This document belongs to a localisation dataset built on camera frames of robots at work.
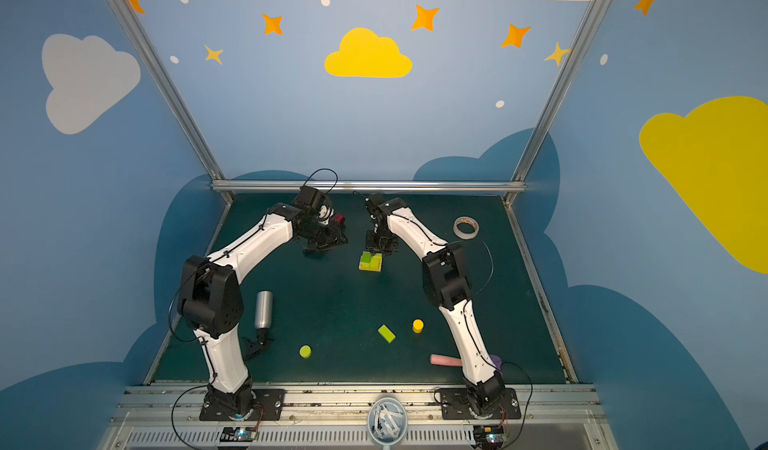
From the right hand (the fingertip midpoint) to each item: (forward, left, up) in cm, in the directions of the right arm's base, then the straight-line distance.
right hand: (376, 250), depth 99 cm
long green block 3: (-26, -5, -5) cm, 27 cm away
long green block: (-3, +3, -3) cm, 5 cm away
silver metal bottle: (-25, +31, -1) cm, 40 cm away
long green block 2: (-2, -1, -4) cm, 5 cm away
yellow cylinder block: (-24, -14, -4) cm, 28 cm away
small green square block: (-2, -1, -1) cm, 2 cm away
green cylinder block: (-32, +17, -4) cm, 37 cm away
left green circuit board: (-52, +29, -5) cm, 60 cm away
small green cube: (-1, +3, -3) cm, 5 cm away
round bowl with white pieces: (-47, -7, -4) cm, 48 cm away
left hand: (-3, +9, +9) cm, 12 cm away
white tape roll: (+19, -35, -5) cm, 40 cm away
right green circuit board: (-49, -31, -7) cm, 58 cm away
